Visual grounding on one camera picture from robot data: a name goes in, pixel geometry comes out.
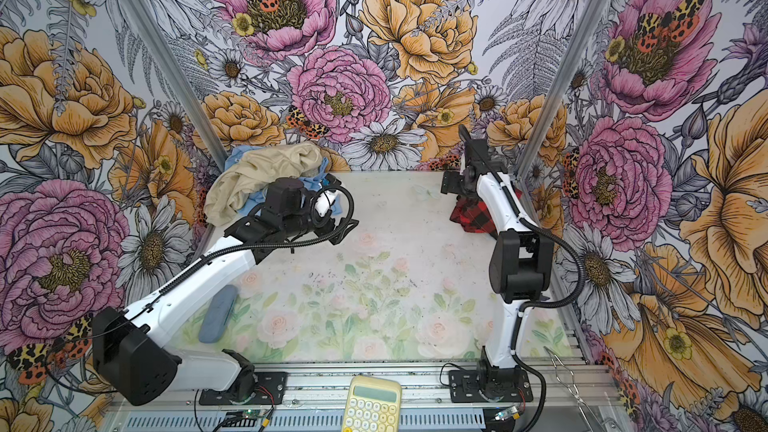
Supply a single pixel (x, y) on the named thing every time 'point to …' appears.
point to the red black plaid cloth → (471, 213)
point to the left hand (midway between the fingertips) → (341, 219)
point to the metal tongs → (573, 377)
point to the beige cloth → (253, 171)
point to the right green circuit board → (504, 415)
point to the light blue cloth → (256, 202)
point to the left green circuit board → (242, 418)
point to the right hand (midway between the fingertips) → (456, 194)
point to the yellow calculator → (372, 405)
